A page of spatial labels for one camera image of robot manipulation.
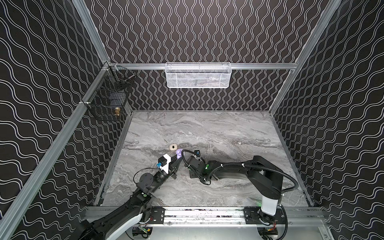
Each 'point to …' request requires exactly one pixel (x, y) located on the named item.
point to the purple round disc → (178, 152)
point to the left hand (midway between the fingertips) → (183, 157)
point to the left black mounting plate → (157, 215)
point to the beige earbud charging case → (173, 147)
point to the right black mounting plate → (255, 215)
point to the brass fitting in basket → (117, 110)
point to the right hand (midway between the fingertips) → (193, 171)
